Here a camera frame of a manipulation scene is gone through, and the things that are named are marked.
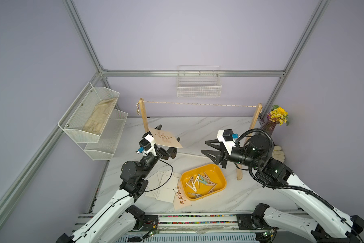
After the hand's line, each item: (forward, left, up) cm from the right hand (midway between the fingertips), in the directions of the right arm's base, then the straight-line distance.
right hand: (204, 148), depth 59 cm
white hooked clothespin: (+1, +2, -35) cm, 35 cm away
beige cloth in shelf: (+24, +54, -6) cm, 59 cm away
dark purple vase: (+30, -46, -23) cm, 60 cm away
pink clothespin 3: (+3, -4, -35) cm, 36 cm away
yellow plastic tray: (+4, -10, -36) cm, 37 cm away
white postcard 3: (+5, +14, -37) cm, 39 cm away
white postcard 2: (+6, +20, -36) cm, 42 cm away
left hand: (+5, +14, +3) cm, 16 cm away
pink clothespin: (-5, -6, -36) cm, 37 cm away
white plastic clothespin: (-4, +4, -35) cm, 36 cm away
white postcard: (-6, +18, -35) cm, 40 cm away
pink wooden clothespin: (+1, +5, -35) cm, 35 cm away
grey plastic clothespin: (-8, +3, -36) cm, 37 cm away
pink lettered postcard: (-8, +11, -36) cm, 39 cm away
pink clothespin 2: (-1, -6, -36) cm, 36 cm away
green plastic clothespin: (+1, -1, -35) cm, 35 cm away
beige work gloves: (+18, -53, -37) cm, 67 cm away
